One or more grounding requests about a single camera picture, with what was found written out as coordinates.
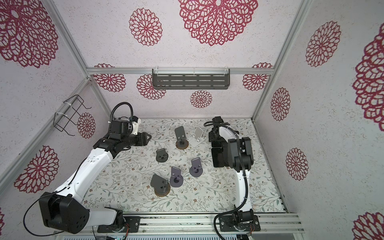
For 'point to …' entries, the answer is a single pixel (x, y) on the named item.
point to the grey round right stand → (196, 170)
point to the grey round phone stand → (176, 179)
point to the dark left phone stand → (161, 156)
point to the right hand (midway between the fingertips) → (216, 136)
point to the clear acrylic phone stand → (196, 138)
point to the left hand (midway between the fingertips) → (146, 139)
